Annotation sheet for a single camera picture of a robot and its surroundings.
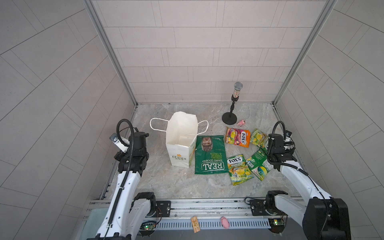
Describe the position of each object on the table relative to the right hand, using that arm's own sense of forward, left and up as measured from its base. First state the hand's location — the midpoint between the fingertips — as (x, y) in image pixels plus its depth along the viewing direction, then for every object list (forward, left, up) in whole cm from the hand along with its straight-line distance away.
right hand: (279, 144), depth 84 cm
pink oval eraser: (-33, +36, -7) cm, 50 cm away
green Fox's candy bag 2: (-7, +12, -7) cm, 16 cm away
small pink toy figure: (+21, +15, -5) cm, 27 cm away
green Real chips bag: (-1, +39, -5) cm, 40 cm away
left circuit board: (-33, +71, -5) cm, 78 cm away
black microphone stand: (+27, +22, -6) cm, 35 cm away
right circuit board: (-36, +13, -10) cm, 39 cm away
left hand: (+2, +80, +12) cm, 81 cm away
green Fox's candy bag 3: (-11, +25, -6) cm, 28 cm away
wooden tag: (-34, +50, -7) cm, 60 cm away
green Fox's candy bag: (+8, +8, -5) cm, 12 cm away
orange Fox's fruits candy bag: (+10, +19, -5) cm, 22 cm away
